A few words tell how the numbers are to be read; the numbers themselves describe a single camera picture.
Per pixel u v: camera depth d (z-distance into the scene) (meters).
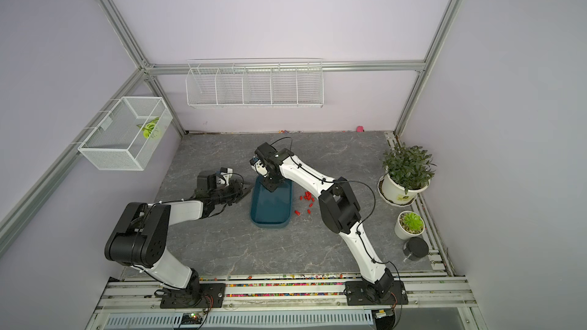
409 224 0.79
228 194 0.83
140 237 0.47
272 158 0.69
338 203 0.58
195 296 0.67
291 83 1.02
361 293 0.74
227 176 0.87
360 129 1.24
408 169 0.82
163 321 0.71
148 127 0.81
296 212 0.92
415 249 0.78
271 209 0.92
